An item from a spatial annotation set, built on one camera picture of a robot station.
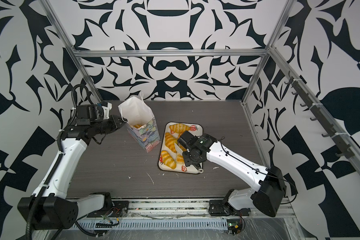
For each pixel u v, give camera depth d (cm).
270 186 39
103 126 63
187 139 59
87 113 57
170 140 94
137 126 100
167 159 87
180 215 73
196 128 105
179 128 100
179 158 87
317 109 59
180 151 79
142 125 74
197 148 52
